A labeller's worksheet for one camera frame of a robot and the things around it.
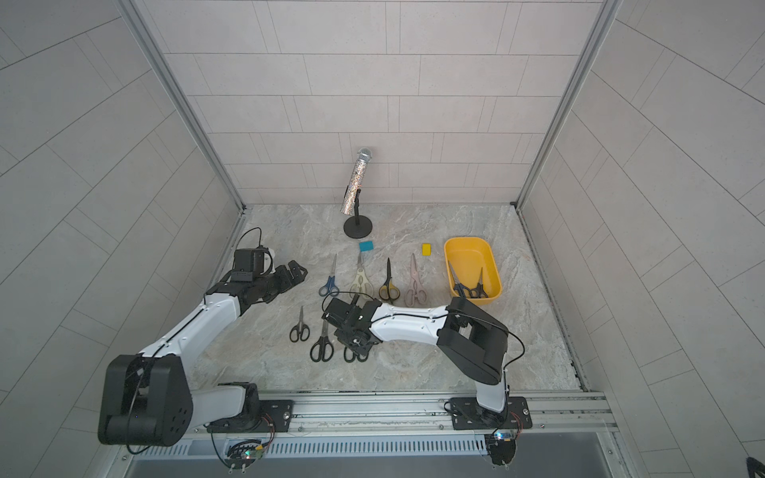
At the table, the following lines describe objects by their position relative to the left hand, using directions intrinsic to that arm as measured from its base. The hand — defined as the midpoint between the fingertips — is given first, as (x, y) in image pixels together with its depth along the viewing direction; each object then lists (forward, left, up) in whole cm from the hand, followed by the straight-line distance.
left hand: (302, 273), depth 88 cm
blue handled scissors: (0, -7, -8) cm, 11 cm away
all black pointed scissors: (-21, -17, -8) cm, 28 cm away
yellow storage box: (+12, -53, -8) cm, 55 cm away
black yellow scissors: (-2, -26, -8) cm, 27 cm away
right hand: (-18, -13, -8) cm, 24 cm away
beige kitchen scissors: (0, -17, -8) cm, 19 cm away
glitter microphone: (+24, -14, +13) cm, 31 cm away
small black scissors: (-14, 0, -8) cm, 17 cm away
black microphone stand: (+24, -14, -7) cm, 29 cm away
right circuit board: (-41, -53, -8) cm, 67 cm away
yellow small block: (+14, -38, -6) cm, 41 cm away
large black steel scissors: (-17, -7, -8) cm, 21 cm away
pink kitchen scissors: (-2, -35, -8) cm, 36 cm away
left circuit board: (-43, +6, -7) cm, 44 cm away
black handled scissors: (-2, -54, -6) cm, 54 cm away
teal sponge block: (+17, -17, -8) cm, 25 cm away
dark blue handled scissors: (-1, -48, -7) cm, 49 cm away
